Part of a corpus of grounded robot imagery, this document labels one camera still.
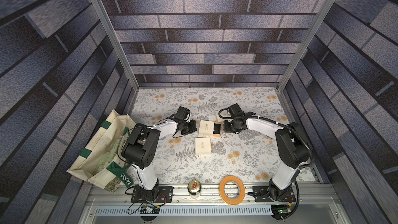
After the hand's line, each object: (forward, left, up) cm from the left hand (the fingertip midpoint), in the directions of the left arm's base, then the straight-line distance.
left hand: (198, 127), depth 94 cm
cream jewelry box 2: (-5, -10, +18) cm, 21 cm away
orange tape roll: (-38, -18, -2) cm, 42 cm away
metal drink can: (-34, +1, +7) cm, 35 cm away
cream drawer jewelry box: (-11, -3, -1) cm, 12 cm away
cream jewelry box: (0, -7, -1) cm, 7 cm away
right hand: (+1, -16, -1) cm, 16 cm away
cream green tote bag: (-23, +50, +3) cm, 55 cm away
